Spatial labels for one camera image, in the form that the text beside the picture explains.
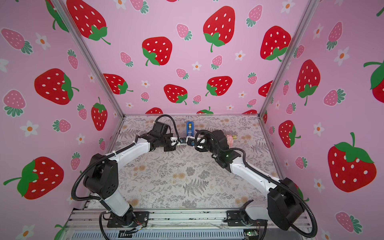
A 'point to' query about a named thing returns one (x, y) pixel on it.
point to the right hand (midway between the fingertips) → (195, 133)
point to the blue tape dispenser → (190, 129)
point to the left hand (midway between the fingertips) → (178, 140)
